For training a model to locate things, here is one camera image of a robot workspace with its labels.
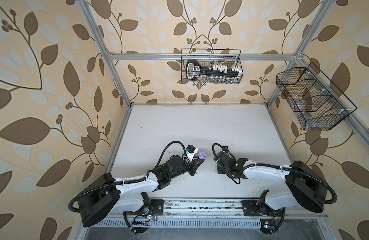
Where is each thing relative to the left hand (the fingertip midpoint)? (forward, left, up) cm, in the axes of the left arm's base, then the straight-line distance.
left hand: (203, 158), depth 76 cm
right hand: (+1, -11, -14) cm, 19 cm away
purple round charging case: (+2, +1, 0) cm, 2 cm away
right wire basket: (+22, -56, +20) cm, 63 cm away
